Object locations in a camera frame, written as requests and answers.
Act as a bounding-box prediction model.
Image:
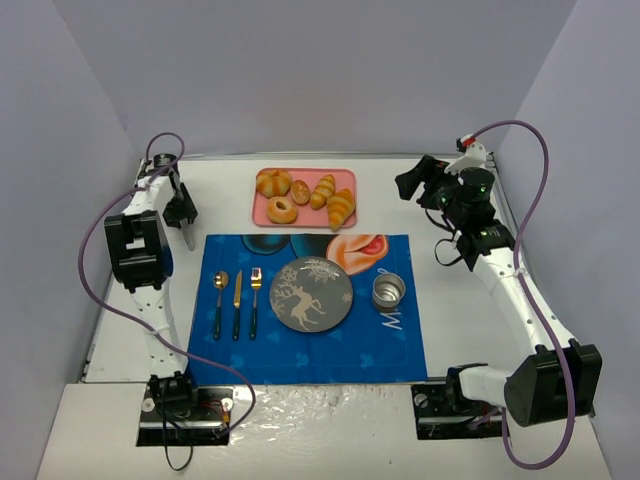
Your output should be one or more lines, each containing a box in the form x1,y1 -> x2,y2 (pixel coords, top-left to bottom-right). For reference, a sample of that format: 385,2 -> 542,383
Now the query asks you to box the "sugared ring donut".
266,196 -> 298,224

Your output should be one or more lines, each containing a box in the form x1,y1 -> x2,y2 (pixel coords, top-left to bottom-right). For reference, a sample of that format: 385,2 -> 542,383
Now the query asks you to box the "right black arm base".
411,363 -> 508,440

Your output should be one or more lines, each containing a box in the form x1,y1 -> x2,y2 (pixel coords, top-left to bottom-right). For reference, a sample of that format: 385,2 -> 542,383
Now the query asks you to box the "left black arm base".
136,387 -> 234,447

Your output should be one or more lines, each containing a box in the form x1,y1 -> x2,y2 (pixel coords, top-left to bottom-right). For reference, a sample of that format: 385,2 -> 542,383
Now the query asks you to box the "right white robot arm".
395,155 -> 602,427

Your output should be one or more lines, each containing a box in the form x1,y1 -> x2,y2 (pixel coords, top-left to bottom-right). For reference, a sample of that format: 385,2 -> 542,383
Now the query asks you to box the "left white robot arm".
104,153 -> 198,403

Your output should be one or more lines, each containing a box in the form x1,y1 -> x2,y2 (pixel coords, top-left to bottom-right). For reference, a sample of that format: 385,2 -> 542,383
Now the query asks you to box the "large striped croissant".
327,188 -> 356,231

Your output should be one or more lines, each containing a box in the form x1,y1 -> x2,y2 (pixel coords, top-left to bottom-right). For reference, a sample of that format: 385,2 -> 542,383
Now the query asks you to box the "small striped croissant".
309,174 -> 336,210

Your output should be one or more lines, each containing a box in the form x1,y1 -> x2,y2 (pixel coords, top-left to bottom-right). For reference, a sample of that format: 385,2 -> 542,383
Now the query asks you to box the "round pumpkin-shaped bun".
256,169 -> 293,199

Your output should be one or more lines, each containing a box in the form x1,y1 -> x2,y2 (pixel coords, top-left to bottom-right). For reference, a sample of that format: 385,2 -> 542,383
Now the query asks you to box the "small sesame bun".
290,180 -> 311,205

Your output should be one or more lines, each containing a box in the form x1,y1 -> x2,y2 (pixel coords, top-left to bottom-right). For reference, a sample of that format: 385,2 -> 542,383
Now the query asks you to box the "silver metal cup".
372,272 -> 406,312

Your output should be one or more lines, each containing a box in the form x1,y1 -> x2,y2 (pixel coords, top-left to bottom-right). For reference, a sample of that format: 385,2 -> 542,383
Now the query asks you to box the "pink rectangular tray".
252,167 -> 357,230

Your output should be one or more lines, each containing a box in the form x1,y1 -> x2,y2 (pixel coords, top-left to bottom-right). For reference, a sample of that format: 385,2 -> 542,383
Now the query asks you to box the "blue cartoon placemat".
188,234 -> 427,385

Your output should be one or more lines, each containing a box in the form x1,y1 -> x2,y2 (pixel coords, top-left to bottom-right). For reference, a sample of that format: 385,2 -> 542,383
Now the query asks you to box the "grey reindeer plate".
269,257 -> 354,334

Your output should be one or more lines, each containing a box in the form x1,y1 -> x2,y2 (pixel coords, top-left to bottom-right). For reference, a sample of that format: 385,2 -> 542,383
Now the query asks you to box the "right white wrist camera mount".
444,134 -> 489,175

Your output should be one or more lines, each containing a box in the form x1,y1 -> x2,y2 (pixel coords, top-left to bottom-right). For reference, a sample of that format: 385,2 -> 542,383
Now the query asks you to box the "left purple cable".
77,131 -> 257,436

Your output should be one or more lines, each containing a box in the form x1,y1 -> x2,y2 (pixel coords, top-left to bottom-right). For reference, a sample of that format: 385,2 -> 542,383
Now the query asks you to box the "purple cable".
77,131 -> 257,436
472,119 -> 576,470

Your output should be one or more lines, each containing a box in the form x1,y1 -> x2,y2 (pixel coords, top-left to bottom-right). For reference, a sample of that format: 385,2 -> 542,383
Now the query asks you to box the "gold spoon dark handle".
213,271 -> 229,340

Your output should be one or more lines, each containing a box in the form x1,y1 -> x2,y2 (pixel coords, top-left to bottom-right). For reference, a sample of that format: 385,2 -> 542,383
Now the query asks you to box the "gold fork dark handle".
249,267 -> 262,340

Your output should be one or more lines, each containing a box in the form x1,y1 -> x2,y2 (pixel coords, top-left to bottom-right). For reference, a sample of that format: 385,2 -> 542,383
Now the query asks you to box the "gold knife dark handle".
232,270 -> 243,341

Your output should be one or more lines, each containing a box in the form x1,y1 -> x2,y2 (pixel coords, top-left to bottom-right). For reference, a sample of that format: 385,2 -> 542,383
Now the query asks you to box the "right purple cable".
472,119 -> 576,470

